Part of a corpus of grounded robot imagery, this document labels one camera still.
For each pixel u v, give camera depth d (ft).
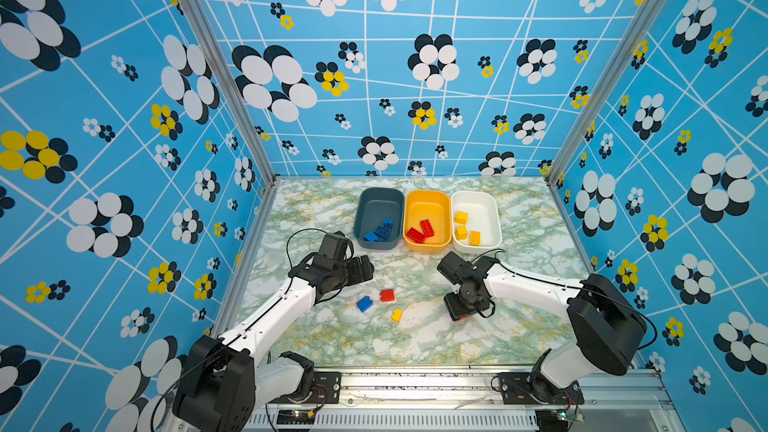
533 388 2.14
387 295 2.93
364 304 2.91
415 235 3.33
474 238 3.34
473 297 2.34
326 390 2.38
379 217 3.45
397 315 2.77
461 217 3.47
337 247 2.16
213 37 2.69
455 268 2.30
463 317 2.76
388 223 3.37
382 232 3.34
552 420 2.19
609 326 1.44
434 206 3.60
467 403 2.37
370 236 3.25
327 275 2.02
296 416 2.37
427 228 3.34
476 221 3.48
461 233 3.25
